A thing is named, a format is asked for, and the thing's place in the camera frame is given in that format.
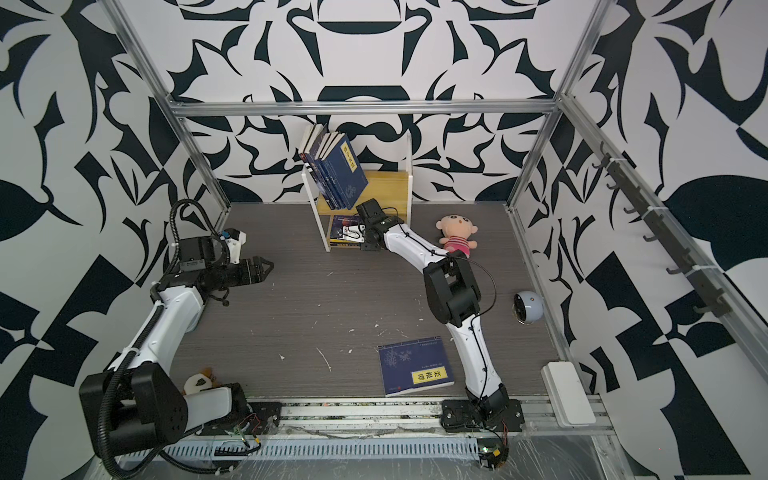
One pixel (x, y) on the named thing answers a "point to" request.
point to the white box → (566, 395)
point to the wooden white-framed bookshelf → (392, 189)
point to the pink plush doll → (457, 231)
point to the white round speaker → (527, 307)
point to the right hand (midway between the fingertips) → (369, 224)
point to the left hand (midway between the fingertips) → (259, 262)
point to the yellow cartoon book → (342, 241)
